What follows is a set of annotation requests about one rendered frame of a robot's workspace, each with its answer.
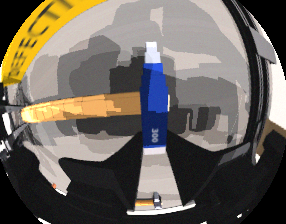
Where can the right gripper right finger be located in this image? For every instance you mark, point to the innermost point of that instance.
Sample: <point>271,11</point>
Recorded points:
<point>193,166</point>

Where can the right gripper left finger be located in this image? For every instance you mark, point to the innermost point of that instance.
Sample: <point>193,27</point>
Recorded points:
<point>120,172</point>

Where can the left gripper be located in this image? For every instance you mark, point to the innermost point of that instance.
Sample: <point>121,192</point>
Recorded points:
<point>10,139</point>

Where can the yellow bin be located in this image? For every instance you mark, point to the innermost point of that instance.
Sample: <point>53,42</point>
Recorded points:
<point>43,22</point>

